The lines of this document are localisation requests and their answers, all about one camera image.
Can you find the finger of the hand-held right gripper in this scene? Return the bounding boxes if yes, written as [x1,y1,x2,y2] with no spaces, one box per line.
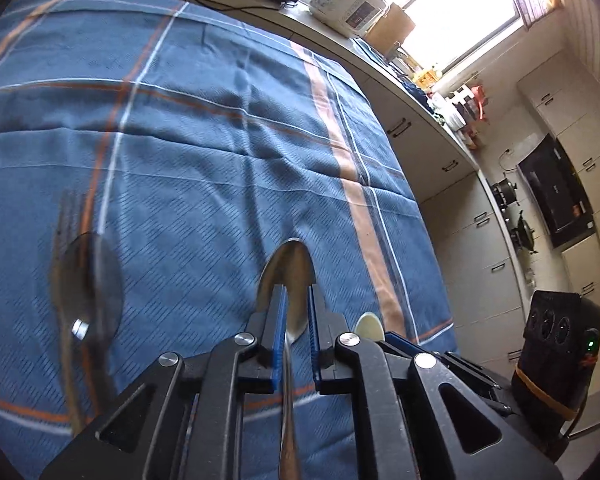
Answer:
[382,331,513,413]

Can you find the blue plaid tablecloth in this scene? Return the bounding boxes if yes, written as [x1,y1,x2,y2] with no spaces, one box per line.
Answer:
[0,0,462,480]

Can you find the black built-in oven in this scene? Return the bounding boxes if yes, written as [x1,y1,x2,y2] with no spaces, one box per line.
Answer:
[517,134,595,250]

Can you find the kitchen window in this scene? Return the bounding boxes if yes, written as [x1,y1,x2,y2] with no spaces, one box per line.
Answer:
[330,0,563,77]

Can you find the black cooking pot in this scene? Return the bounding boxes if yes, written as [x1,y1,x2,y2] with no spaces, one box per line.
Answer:
[490,175,519,212]

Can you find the white pressure cooker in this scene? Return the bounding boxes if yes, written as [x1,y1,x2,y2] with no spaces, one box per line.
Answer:
[308,0,387,39]

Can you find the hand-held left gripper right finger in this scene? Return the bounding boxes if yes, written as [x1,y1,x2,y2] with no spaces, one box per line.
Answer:
[307,284,563,480]

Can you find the white plastic spoon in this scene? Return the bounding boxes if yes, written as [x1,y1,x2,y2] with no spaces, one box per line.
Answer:
[356,312,385,344]

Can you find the beige lower kitchen cabinets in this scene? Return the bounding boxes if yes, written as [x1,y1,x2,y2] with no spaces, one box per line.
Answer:
[352,59,532,378]

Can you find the black wok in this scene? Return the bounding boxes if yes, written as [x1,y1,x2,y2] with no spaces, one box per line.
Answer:
[509,210,539,254]

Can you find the silver metal spoon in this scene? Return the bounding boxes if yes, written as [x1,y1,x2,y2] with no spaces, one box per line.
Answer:
[257,237,317,480]

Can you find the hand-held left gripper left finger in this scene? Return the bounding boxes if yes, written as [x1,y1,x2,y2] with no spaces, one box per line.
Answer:
[40,284,287,480]

